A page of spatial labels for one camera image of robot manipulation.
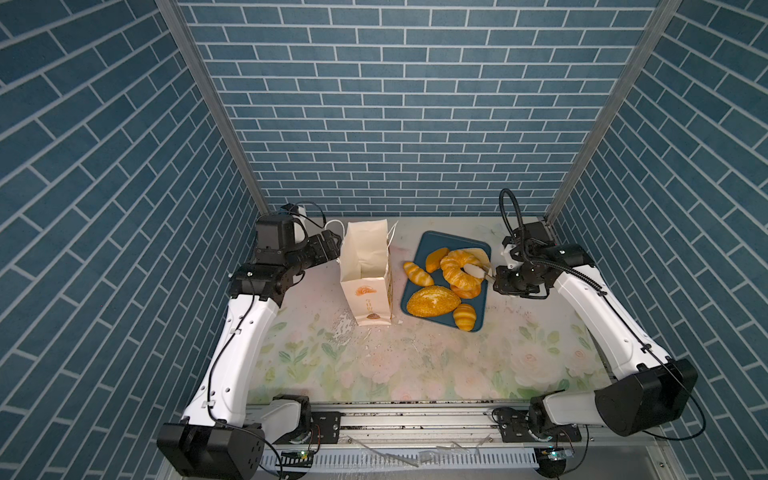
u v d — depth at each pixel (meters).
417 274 0.99
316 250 0.63
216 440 0.36
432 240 1.15
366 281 0.72
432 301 0.91
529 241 0.60
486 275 0.86
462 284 0.89
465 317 0.89
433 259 1.02
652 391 0.39
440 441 0.73
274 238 0.51
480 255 1.02
